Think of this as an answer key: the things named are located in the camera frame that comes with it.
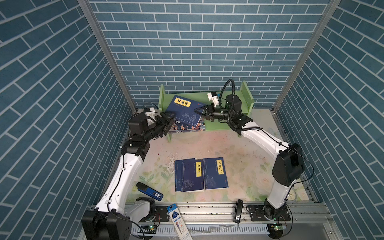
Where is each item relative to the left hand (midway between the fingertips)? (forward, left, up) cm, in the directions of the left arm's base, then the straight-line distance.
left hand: (176, 117), depth 70 cm
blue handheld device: (-24, +15, -31) cm, 42 cm away
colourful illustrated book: (+10, 0, -19) cm, 22 cm away
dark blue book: (+7, -4, -1) cm, 8 cm away
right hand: (+4, -8, +1) cm, 9 cm away
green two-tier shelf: (+7, +7, -25) cm, 27 cm away
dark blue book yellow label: (-16, -8, -32) cm, 37 cm away
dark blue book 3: (-14, -21, -34) cm, 42 cm away
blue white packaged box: (-38, -1, -32) cm, 50 cm away
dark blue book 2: (-15, +1, -34) cm, 37 cm away
